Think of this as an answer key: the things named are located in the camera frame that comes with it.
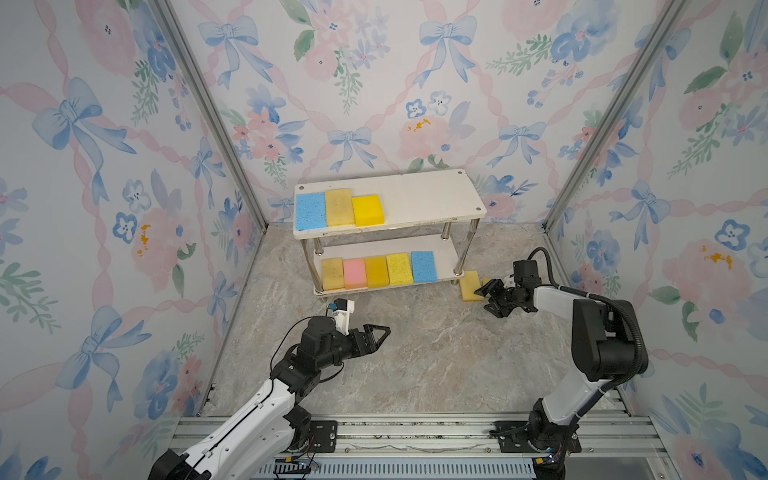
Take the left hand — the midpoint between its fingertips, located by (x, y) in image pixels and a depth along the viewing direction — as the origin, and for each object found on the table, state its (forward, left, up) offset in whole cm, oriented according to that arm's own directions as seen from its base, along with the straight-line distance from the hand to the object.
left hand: (381, 332), depth 76 cm
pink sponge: (+23, +9, -6) cm, 25 cm away
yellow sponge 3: (+22, +16, -6) cm, 28 cm away
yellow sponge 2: (+23, +2, -6) cm, 24 cm away
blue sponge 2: (+26, -13, -7) cm, 30 cm away
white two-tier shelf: (+24, -13, +19) cm, 34 cm away
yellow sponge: (+25, -5, -7) cm, 27 cm away
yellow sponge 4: (+24, -29, -14) cm, 41 cm away
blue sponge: (+22, +18, +21) cm, 35 cm away
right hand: (+19, -31, -12) cm, 38 cm away
